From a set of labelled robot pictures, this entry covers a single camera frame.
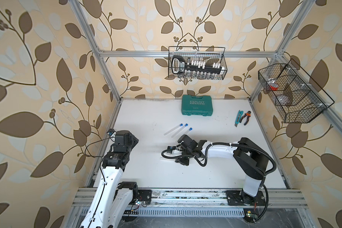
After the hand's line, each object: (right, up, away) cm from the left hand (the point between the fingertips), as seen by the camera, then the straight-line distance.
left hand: (129, 136), depth 78 cm
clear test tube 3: (+27, -1, +24) cm, 37 cm away
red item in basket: (+82, +28, +3) cm, 87 cm away
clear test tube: (+24, -16, +8) cm, 30 cm away
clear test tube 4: (+34, -1, +24) cm, 41 cm away
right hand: (+26, -15, +11) cm, 32 cm away
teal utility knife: (+74, +10, +30) cm, 80 cm away
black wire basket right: (+89, +22, -4) cm, 92 cm away
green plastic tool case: (+43, +19, +34) cm, 58 cm away
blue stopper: (+29, +4, +27) cm, 40 cm away
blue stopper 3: (+36, +1, +24) cm, 44 cm away
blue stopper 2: (+33, +4, +27) cm, 43 cm away
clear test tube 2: (+23, 0, +25) cm, 33 cm away
